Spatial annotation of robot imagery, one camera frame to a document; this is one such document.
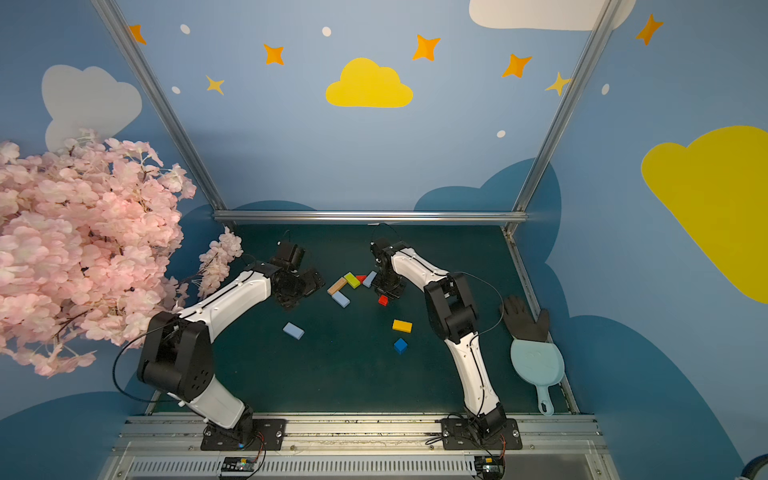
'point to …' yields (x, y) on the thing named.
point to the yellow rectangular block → (403, 326)
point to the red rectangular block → (383, 300)
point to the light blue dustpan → (543, 363)
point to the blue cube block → (400, 345)
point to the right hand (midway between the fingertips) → (384, 292)
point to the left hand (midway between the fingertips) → (315, 286)
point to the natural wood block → (337, 286)
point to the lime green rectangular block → (352, 280)
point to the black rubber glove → (521, 322)
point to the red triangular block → (361, 278)
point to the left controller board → (238, 464)
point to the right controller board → (489, 466)
